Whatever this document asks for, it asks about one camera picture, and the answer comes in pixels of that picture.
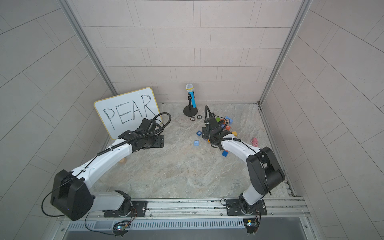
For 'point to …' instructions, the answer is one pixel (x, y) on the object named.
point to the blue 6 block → (199, 133)
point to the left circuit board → (120, 228)
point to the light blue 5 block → (196, 142)
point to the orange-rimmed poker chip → (192, 119)
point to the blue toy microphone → (190, 88)
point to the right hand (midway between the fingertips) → (209, 129)
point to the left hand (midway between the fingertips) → (162, 139)
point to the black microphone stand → (189, 110)
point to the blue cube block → (224, 153)
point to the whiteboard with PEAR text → (124, 112)
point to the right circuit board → (251, 224)
